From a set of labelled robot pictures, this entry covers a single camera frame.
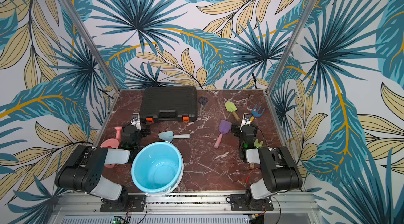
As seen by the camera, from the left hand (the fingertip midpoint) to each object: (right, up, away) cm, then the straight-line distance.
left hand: (139, 122), depth 92 cm
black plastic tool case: (+12, +11, +11) cm, 20 cm away
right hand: (+62, +1, 0) cm, 62 cm away
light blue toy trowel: (+17, -8, +3) cm, 19 cm away
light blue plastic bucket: (+13, -24, -9) cm, 29 cm away
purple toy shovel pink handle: (+52, -4, +8) cm, 52 cm away
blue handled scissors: (+37, +14, +21) cm, 45 cm away
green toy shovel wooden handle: (+57, +9, +18) cm, 61 cm away
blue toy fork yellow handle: (+73, +5, +15) cm, 75 cm away
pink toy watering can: (-8, -9, -12) cm, 17 cm away
